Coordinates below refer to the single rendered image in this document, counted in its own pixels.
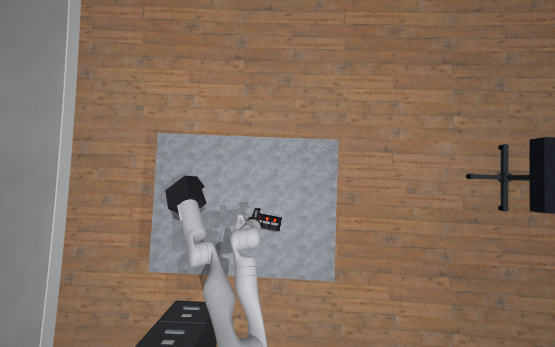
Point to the black power strip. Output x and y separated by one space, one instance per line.
270 222

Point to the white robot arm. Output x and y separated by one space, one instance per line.
218 293

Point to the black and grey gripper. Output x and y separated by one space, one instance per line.
255 216

